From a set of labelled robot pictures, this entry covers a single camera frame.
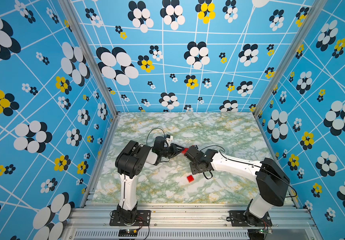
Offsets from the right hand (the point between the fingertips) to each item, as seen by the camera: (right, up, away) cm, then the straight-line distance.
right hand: (197, 167), depth 86 cm
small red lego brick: (-4, -6, -2) cm, 8 cm away
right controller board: (+26, -27, -17) cm, 41 cm away
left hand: (-7, +9, +9) cm, 14 cm away
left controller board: (-36, -28, -14) cm, 48 cm away
